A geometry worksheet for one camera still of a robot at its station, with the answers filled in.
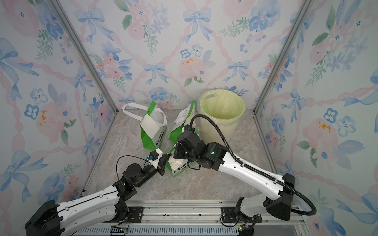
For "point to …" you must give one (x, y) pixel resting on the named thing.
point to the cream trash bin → (225, 108)
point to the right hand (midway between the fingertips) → (175, 148)
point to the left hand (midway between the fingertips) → (170, 153)
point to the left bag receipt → (149, 126)
